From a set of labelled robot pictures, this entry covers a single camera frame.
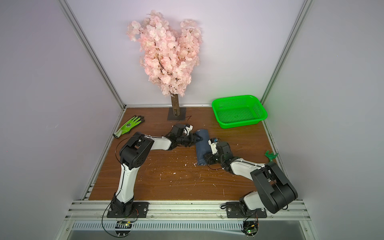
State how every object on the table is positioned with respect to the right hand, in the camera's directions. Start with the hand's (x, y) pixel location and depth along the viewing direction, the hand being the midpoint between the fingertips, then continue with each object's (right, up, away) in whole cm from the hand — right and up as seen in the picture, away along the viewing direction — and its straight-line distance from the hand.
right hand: (207, 152), depth 90 cm
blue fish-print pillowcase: (-3, +3, +4) cm, 6 cm away
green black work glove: (-52, +20, +20) cm, 60 cm away
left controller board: (-43, -33, -18) cm, 57 cm away
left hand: (-2, +7, +5) cm, 8 cm away
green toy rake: (+41, -2, +2) cm, 41 cm away
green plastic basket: (+27, +27, +28) cm, 47 cm away
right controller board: (+20, -32, -20) cm, 42 cm away
